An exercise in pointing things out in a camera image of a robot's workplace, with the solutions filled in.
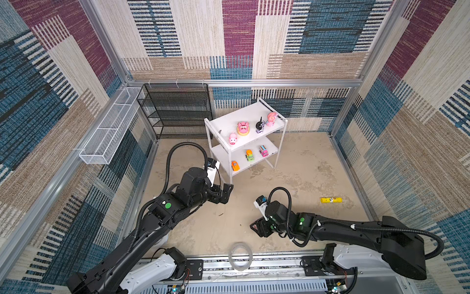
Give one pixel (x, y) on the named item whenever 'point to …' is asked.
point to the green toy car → (249, 155)
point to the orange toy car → (235, 166)
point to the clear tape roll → (235, 267)
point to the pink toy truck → (263, 150)
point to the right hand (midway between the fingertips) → (257, 226)
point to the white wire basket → (98, 149)
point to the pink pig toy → (232, 138)
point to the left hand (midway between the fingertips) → (223, 181)
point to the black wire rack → (177, 111)
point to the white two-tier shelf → (251, 131)
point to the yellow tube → (330, 200)
